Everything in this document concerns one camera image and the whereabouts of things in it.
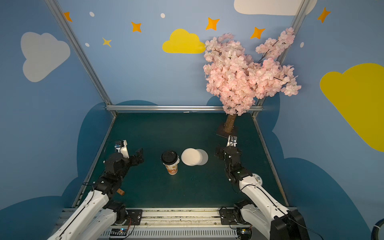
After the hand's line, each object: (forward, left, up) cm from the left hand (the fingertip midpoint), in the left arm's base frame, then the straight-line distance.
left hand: (134, 149), depth 81 cm
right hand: (+5, -53, -1) cm, 53 cm away
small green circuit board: (-36, +4, -19) cm, 41 cm away
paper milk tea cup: (-8, -21, -8) cm, 24 cm away
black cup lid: (-5, -20, +1) cm, 21 cm away
